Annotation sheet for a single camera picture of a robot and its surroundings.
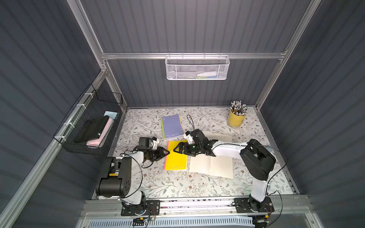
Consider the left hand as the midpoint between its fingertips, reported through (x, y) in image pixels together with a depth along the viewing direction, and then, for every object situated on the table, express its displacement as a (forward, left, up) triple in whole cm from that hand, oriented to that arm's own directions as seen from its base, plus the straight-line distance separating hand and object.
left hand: (168, 154), depth 90 cm
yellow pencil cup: (+23, -47, +6) cm, 53 cm away
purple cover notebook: (+24, -1, -2) cm, 24 cm away
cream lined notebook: (-7, -28, -3) cm, 29 cm away
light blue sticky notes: (+14, +32, +23) cm, 42 cm away
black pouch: (0, +34, +29) cm, 44 cm away
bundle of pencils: (+25, -47, +16) cm, 55 cm away
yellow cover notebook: (-4, -5, -1) cm, 6 cm away
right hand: (-2, -6, +5) cm, 8 cm away
